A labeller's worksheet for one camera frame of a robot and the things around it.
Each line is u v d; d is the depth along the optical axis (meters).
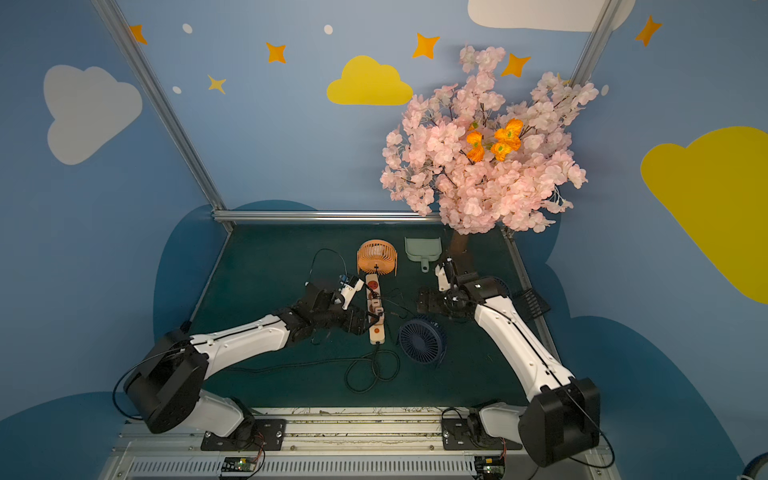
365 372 0.86
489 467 0.72
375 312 0.88
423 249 1.12
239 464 0.72
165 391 0.43
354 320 0.75
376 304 0.91
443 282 0.73
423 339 0.82
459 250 1.17
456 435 0.74
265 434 0.74
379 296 0.95
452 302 0.58
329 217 1.38
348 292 0.77
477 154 0.68
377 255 1.03
